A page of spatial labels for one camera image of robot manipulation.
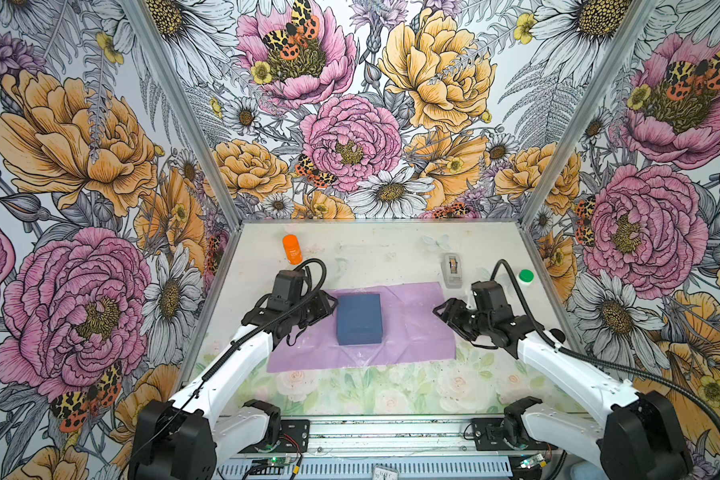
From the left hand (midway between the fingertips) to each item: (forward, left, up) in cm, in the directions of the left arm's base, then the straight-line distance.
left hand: (334, 312), depth 82 cm
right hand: (-3, -29, -3) cm, 29 cm away
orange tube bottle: (+27, +16, -6) cm, 32 cm away
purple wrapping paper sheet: (+2, -24, -13) cm, 27 cm away
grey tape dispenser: (+20, -38, -9) cm, 44 cm away
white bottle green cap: (+13, -58, -2) cm, 59 cm away
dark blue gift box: (+2, -7, -8) cm, 10 cm away
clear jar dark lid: (-7, -60, -2) cm, 60 cm away
